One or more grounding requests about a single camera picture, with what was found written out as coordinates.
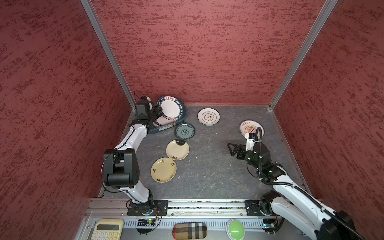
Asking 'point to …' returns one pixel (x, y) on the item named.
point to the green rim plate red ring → (163, 120)
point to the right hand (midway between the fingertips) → (231, 148)
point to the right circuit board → (268, 223)
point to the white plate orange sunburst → (250, 126)
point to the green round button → (235, 230)
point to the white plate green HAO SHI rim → (172, 107)
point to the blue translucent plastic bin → (154, 128)
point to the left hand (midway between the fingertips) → (163, 110)
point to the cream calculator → (108, 229)
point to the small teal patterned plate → (184, 131)
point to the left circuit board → (146, 222)
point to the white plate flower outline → (208, 116)
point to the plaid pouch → (190, 230)
